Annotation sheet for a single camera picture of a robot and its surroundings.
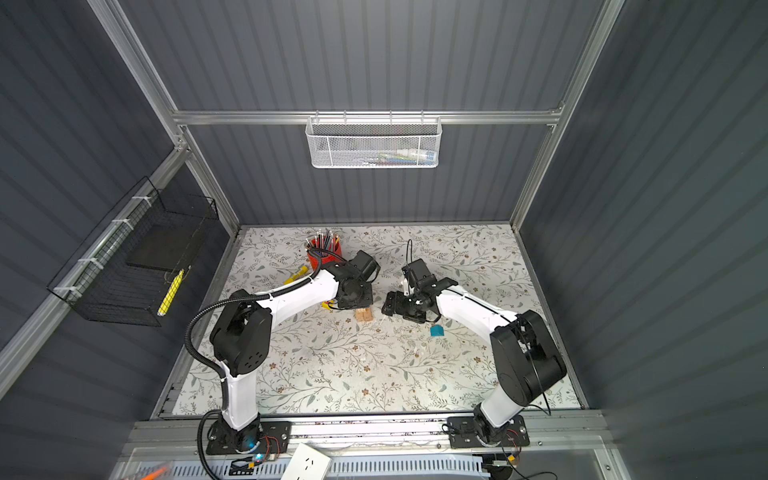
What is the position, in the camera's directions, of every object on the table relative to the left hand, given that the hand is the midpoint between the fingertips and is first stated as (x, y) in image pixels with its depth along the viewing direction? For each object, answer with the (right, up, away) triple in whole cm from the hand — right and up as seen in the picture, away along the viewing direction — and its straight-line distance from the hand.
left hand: (367, 301), depth 93 cm
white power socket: (-12, -33, -26) cm, 43 cm away
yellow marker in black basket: (-44, +6, -24) cm, 50 cm away
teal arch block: (+22, -9, -2) cm, 24 cm away
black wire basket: (-56, +12, -19) cm, 61 cm away
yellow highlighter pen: (-24, +9, +13) cm, 28 cm away
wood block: (-1, -4, 0) cm, 4 cm away
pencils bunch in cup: (-13, +19, +4) cm, 24 cm away
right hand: (+9, -3, -5) cm, 10 cm away
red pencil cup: (-12, +16, -6) cm, 21 cm away
